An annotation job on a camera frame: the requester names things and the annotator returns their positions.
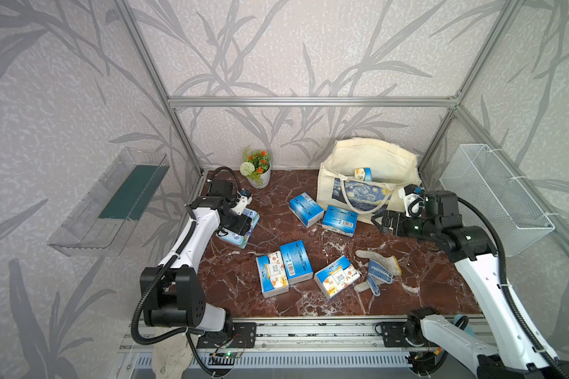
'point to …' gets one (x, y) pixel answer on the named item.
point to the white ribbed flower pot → (266, 176)
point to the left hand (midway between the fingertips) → (241, 222)
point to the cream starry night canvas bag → (393, 169)
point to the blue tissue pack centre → (296, 261)
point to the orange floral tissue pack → (336, 275)
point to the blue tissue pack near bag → (340, 220)
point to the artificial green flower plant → (260, 161)
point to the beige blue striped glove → (379, 269)
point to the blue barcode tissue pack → (306, 210)
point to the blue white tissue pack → (363, 174)
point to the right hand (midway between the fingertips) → (382, 218)
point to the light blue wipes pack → (235, 238)
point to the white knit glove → (171, 358)
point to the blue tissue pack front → (273, 274)
